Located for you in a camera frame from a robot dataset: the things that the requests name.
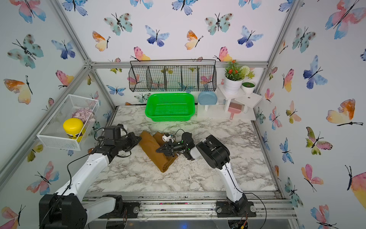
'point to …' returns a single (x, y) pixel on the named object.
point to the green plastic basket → (170, 107)
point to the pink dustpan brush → (234, 108)
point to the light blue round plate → (207, 98)
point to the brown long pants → (150, 143)
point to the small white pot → (248, 87)
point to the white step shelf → (219, 111)
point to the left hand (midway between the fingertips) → (143, 136)
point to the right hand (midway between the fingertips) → (159, 152)
